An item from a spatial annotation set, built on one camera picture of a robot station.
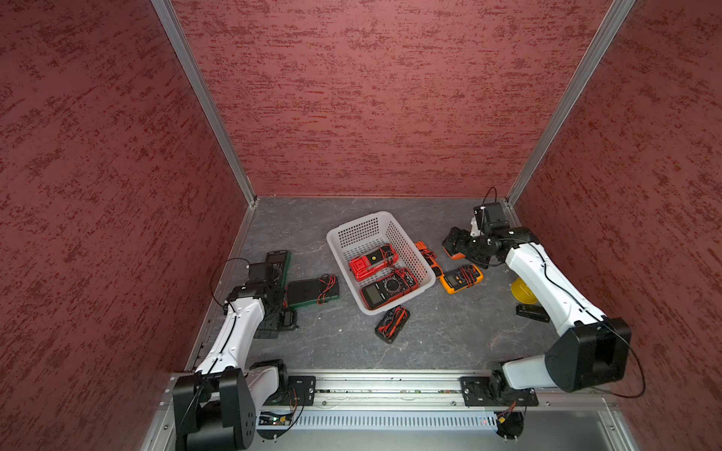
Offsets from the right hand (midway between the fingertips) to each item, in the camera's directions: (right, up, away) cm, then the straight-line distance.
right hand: (453, 253), depth 83 cm
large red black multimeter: (-23, -14, +6) cm, 27 cm away
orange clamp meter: (-4, -3, +14) cm, 15 cm away
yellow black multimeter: (+6, -9, +9) cm, 14 cm away
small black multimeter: (-50, -20, 0) cm, 54 cm away
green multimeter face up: (-58, -7, +12) cm, 60 cm away
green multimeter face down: (-47, -14, +7) cm, 49 cm away
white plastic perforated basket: (-31, +4, +20) cm, 37 cm away
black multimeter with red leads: (-19, -21, -1) cm, 29 cm away
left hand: (-53, -19, +1) cm, 57 cm away
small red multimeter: (-24, -4, +12) cm, 27 cm away
